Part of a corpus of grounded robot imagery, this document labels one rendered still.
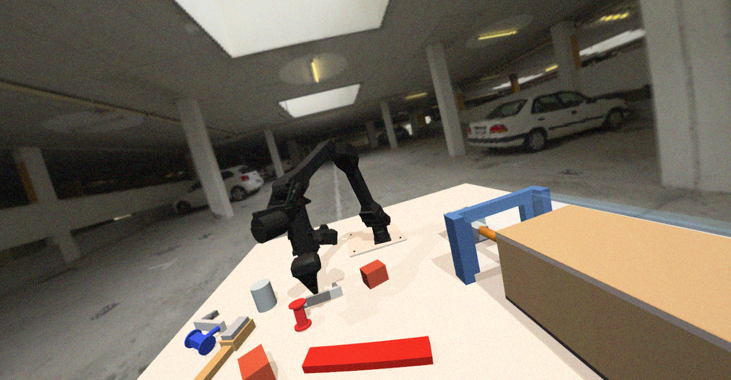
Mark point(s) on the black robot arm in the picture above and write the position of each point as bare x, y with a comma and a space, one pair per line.
286, 208

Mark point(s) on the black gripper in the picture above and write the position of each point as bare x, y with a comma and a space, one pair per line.
307, 264

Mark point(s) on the grey cylinder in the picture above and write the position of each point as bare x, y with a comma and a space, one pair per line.
263, 295

